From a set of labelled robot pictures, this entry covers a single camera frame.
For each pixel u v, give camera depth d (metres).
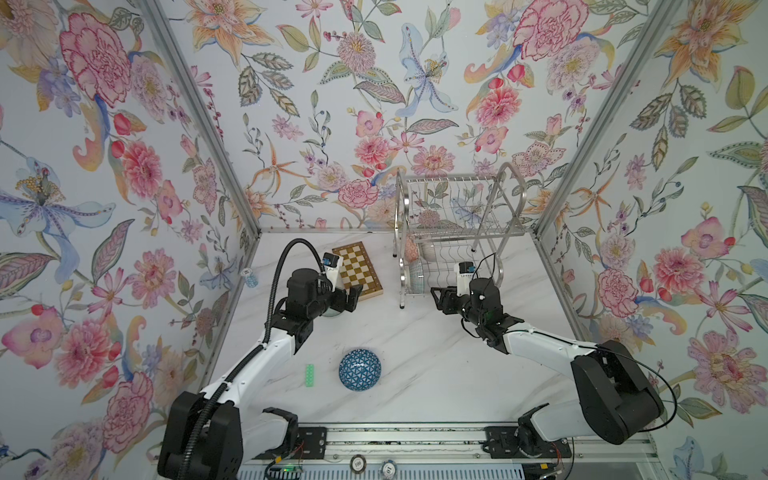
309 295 0.63
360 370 0.86
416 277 0.95
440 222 1.25
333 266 0.71
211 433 0.40
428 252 1.00
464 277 0.80
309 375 0.84
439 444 0.76
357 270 1.06
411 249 0.98
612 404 0.43
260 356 0.51
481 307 0.69
